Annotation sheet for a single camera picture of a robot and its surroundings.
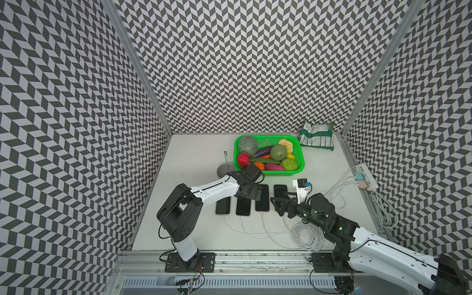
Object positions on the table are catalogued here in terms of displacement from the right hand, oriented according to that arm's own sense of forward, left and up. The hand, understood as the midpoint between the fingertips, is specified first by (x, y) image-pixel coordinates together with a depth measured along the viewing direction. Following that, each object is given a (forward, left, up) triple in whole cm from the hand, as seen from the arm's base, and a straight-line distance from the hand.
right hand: (277, 200), depth 74 cm
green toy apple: (+31, -5, -7) cm, 32 cm away
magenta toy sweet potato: (+22, 0, -8) cm, 23 cm away
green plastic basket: (+39, -13, -8) cm, 42 cm away
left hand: (+9, +12, -11) cm, 19 cm away
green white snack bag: (+44, -31, -8) cm, 55 cm away
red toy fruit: (+26, +14, -6) cm, 30 cm away
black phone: (+3, +24, -14) cm, 28 cm away
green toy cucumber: (+27, +2, -10) cm, 29 cm away
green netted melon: (+32, +11, -2) cm, 34 cm away
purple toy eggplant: (+33, +3, -9) cm, 34 cm away
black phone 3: (+11, -4, -13) cm, 17 cm away
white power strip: (+14, -52, -14) cm, 56 cm away
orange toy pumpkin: (+23, +5, -9) cm, 25 cm away
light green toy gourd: (+22, -9, -7) cm, 25 cm away
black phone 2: (+4, +14, -15) cm, 21 cm away
